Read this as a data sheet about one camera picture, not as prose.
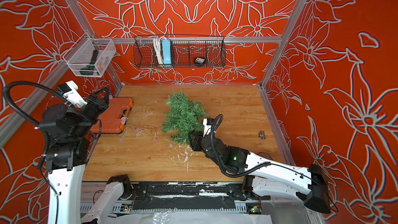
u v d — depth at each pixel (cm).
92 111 49
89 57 90
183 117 67
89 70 79
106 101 53
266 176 46
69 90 46
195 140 60
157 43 87
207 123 63
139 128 97
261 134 90
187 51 98
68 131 40
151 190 74
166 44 89
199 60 96
